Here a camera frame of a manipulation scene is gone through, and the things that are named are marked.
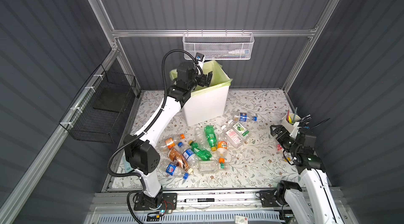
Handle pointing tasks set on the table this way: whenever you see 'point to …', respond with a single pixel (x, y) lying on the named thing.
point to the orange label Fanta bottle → (222, 147)
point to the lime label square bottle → (241, 129)
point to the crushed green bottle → (201, 154)
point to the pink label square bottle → (235, 139)
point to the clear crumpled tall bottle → (201, 139)
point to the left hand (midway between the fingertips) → (202, 67)
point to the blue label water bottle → (189, 154)
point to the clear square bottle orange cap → (212, 166)
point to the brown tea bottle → (179, 159)
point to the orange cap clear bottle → (169, 142)
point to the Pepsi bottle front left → (169, 168)
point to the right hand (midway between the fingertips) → (278, 132)
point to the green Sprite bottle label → (210, 133)
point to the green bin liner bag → (219, 78)
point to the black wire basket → (99, 112)
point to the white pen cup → (288, 121)
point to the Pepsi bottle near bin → (244, 117)
